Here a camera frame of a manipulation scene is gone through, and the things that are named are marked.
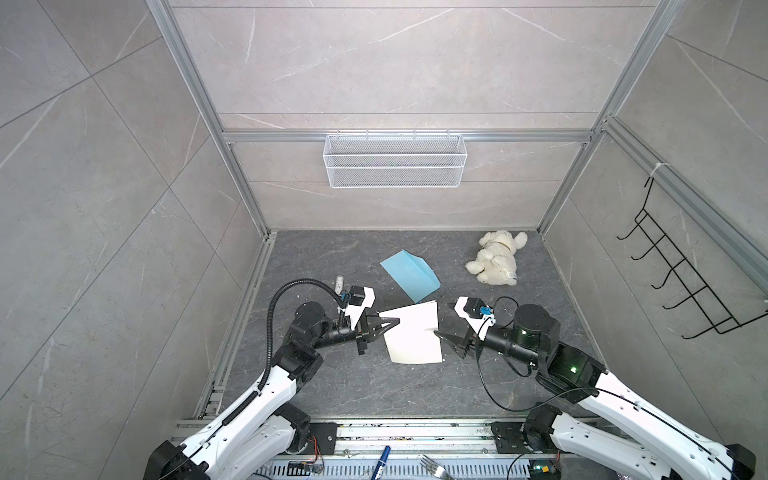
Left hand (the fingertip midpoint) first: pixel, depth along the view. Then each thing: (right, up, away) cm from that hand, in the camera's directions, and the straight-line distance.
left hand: (397, 316), depth 65 cm
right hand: (+11, 0, 0) cm, 11 cm away
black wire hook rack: (+65, +4, -2) cm, 66 cm away
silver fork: (+9, -37, +4) cm, 38 cm away
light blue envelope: (+7, +7, +42) cm, 44 cm away
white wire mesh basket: (0, +46, +36) cm, 58 cm away
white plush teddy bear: (+34, +12, +33) cm, 48 cm away
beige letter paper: (+3, -5, -2) cm, 6 cm away
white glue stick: (-19, +3, +37) cm, 42 cm away
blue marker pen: (-4, -36, +4) cm, 36 cm away
